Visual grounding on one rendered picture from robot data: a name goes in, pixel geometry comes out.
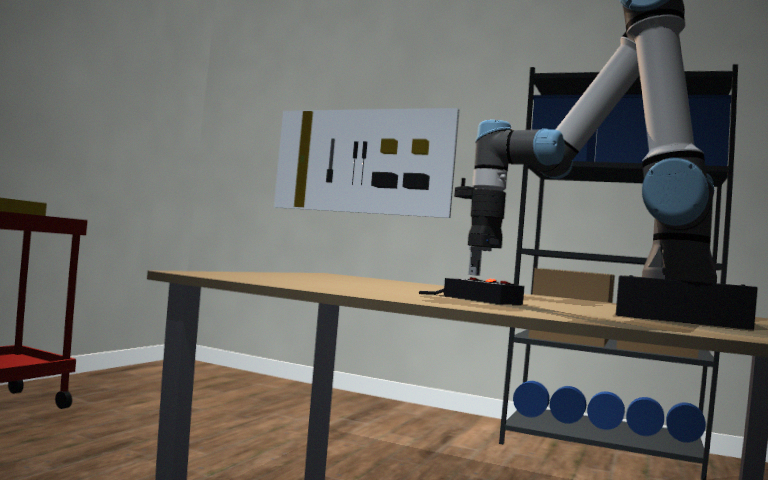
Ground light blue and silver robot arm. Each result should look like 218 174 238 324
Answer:
474 0 717 283

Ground black power strip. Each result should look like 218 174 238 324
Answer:
419 277 525 305

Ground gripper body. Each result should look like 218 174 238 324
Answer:
454 168 507 248

